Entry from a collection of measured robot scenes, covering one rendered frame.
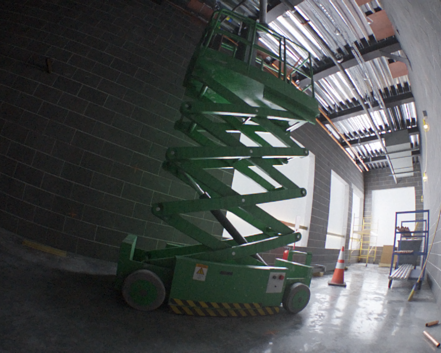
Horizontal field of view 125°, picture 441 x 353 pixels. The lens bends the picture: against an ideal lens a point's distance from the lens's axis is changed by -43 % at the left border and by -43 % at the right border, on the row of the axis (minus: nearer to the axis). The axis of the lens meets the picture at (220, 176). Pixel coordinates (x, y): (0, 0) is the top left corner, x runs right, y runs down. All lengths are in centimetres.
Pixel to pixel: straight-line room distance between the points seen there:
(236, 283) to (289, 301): 60
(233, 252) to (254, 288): 35
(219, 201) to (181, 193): 123
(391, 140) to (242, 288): 585
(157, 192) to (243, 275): 161
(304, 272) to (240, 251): 79
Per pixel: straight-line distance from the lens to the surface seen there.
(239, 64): 220
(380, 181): 1075
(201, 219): 296
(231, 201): 168
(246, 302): 171
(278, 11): 399
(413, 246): 701
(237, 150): 179
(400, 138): 656
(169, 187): 274
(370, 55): 475
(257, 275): 167
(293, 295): 198
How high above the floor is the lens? 70
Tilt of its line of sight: 15 degrees up
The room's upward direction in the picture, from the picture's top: 11 degrees clockwise
